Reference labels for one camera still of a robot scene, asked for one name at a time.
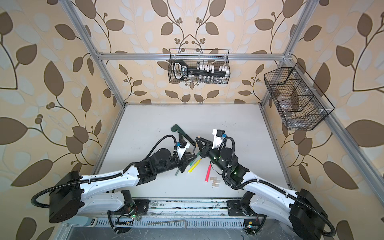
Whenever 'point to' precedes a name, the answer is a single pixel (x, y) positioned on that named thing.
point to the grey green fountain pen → (177, 172)
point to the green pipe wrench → (175, 128)
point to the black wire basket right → (301, 104)
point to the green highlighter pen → (198, 157)
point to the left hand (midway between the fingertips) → (196, 155)
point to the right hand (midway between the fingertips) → (196, 140)
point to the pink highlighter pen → (208, 173)
